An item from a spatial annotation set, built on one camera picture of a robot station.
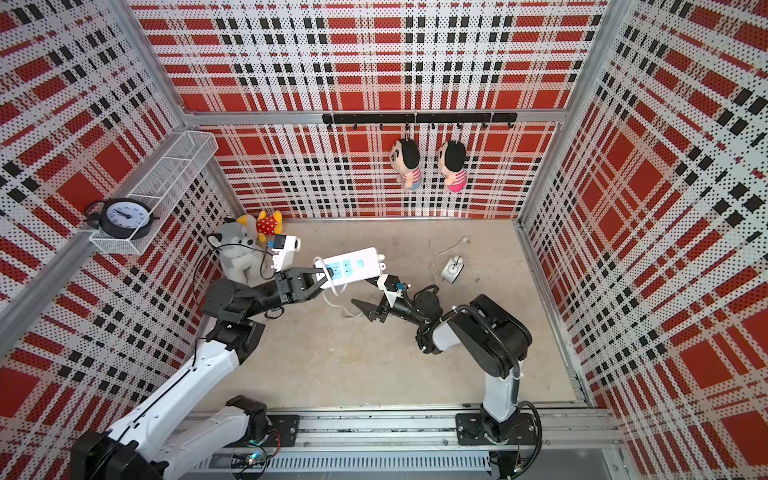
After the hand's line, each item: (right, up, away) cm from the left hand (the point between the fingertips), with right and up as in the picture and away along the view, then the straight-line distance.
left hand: (337, 275), depth 60 cm
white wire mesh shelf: (-51, +23, +21) cm, 60 cm away
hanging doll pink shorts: (+30, +35, +36) cm, 58 cm away
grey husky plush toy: (-39, +1, +38) cm, 55 cm away
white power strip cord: (0, -3, -1) cm, 4 cm away
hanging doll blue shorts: (+14, +34, +31) cm, 49 cm away
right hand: (+2, -5, +20) cm, 21 cm away
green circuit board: (-21, -44, +10) cm, 50 cm away
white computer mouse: (+30, -1, +36) cm, 47 cm away
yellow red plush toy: (-40, +14, +55) cm, 70 cm away
